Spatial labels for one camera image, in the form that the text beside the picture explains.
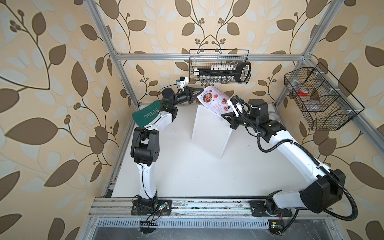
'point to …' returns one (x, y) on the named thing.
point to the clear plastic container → (313, 105)
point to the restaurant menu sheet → (216, 100)
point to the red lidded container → (303, 92)
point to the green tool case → (142, 116)
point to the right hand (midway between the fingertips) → (222, 114)
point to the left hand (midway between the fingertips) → (200, 89)
